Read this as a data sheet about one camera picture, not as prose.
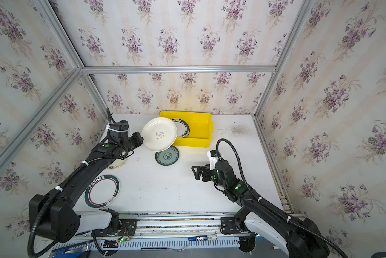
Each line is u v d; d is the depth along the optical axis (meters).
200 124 1.16
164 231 0.73
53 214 0.39
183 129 1.08
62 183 0.44
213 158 0.72
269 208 0.49
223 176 0.61
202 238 0.69
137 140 0.73
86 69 0.96
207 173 0.70
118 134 0.61
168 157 0.98
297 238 0.40
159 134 0.84
